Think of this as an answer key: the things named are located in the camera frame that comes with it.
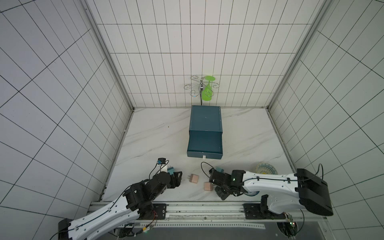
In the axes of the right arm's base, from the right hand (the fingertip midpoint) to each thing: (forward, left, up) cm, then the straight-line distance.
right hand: (217, 193), depth 79 cm
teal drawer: (+19, +8, +19) cm, 28 cm away
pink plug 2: (+3, +5, +1) cm, 6 cm away
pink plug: (+6, +13, +2) cm, 15 cm away
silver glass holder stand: (+56, +11, +30) cm, 64 cm away
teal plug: (+10, +27, +2) cm, 29 cm away
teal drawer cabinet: (+31, +8, +21) cm, 38 cm away
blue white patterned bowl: (+1, -18, +1) cm, 18 cm away
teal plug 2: (+12, -1, +4) cm, 13 cm away
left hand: (+5, +24, +7) cm, 25 cm away
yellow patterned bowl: (+15, -29, +2) cm, 33 cm away
